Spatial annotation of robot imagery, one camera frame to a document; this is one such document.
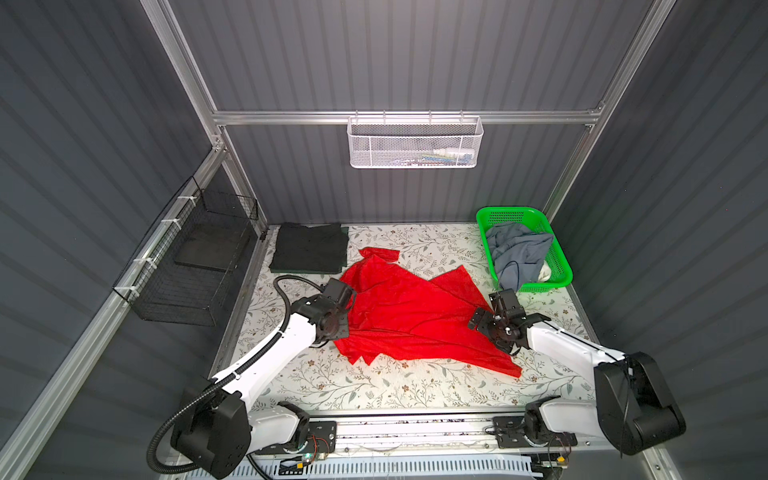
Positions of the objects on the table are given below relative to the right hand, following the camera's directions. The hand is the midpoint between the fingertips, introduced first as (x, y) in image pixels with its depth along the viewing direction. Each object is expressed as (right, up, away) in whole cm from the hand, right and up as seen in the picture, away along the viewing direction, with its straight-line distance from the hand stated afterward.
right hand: (483, 329), depth 91 cm
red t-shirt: (-25, +3, +10) cm, 27 cm away
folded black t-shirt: (-55, +25, +19) cm, 63 cm away
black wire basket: (-80, +19, -19) cm, 84 cm away
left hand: (-44, +2, -8) cm, 45 cm away
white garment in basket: (+25, +17, +11) cm, 32 cm away
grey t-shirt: (+12, +23, +4) cm, 26 cm away
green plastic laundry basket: (+28, +22, +9) cm, 37 cm away
